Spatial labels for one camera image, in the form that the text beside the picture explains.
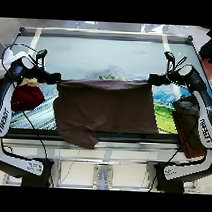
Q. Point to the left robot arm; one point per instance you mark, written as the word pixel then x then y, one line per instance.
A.
pixel 3 116

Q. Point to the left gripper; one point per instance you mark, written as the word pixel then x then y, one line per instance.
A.
pixel 53 77

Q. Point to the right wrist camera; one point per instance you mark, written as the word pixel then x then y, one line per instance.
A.
pixel 169 60

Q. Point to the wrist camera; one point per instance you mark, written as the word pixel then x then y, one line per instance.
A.
pixel 41 54
pixel 169 60

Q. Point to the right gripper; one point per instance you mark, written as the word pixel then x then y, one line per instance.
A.
pixel 157 79

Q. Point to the red-brown garment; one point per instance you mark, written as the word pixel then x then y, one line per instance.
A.
pixel 192 149

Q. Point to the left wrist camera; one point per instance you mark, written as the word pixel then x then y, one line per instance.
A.
pixel 41 54

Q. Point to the dark red garment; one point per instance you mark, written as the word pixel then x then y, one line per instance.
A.
pixel 27 97

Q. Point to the silver frame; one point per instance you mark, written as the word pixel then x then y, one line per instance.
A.
pixel 105 145

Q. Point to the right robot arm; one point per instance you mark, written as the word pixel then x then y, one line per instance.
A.
pixel 205 125

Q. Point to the cream garment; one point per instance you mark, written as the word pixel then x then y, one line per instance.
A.
pixel 28 82

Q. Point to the brown T-shirt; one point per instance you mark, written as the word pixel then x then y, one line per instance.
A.
pixel 107 107

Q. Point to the white garment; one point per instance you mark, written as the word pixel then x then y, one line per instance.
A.
pixel 0 67

